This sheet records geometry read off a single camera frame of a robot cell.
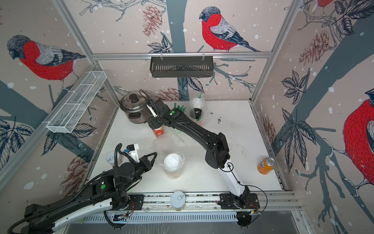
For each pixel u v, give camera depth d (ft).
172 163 2.29
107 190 1.74
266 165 2.50
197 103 3.13
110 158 2.74
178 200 2.29
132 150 2.09
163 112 2.08
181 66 3.51
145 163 2.04
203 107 2.89
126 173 1.72
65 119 2.33
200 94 3.99
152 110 2.18
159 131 2.92
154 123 2.44
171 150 2.90
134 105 3.24
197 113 2.94
